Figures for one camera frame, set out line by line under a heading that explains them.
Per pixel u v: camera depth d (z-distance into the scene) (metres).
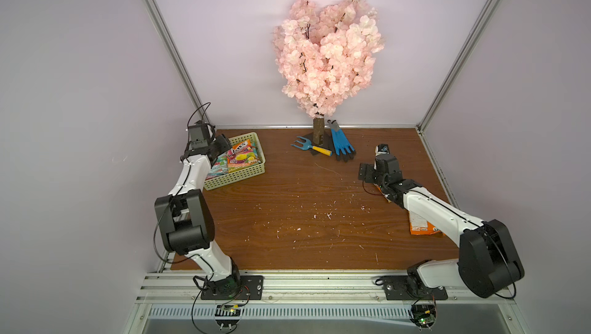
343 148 1.10
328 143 1.14
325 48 0.65
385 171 0.66
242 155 1.00
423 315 0.70
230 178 0.96
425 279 0.62
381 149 0.78
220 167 0.97
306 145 1.13
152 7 0.77
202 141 0.70
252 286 0.74
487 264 0.41
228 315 0.72
